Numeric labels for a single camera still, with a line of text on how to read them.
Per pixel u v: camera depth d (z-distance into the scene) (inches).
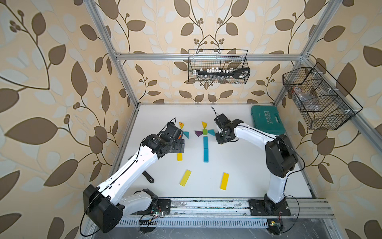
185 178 33.4
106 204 14.7
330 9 28.1
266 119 41.4
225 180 32.8
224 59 35.9
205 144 38.0
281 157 19.4
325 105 28.5
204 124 42.4
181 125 41.4
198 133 40.2
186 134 40.2
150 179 32.7
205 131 40.5
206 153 36.9
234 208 29.7
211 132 39.6
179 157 36.1
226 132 27.0
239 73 32.4
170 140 22.3
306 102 27.8
